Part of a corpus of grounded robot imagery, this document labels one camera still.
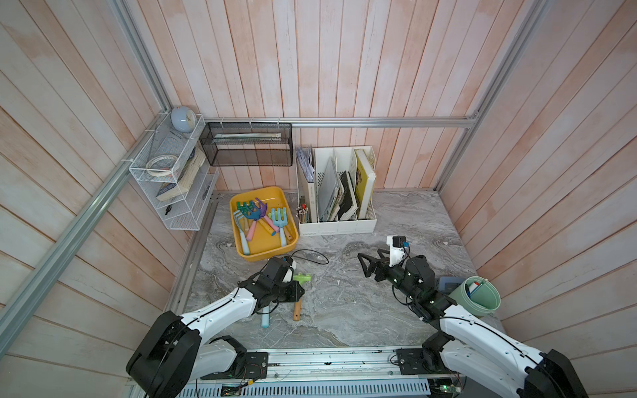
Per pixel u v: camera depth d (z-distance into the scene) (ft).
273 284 2.17
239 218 3.52
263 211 3.65
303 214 2.96
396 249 2.28
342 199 3.44
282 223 3.48
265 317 2.66
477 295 2.56
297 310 2.62
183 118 2.68
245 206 3.63
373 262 2.30
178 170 2.37
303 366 2.46
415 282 2.02
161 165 2.46
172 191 2.60
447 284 2.83
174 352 1.33
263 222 3.49
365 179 2.92
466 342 1.72
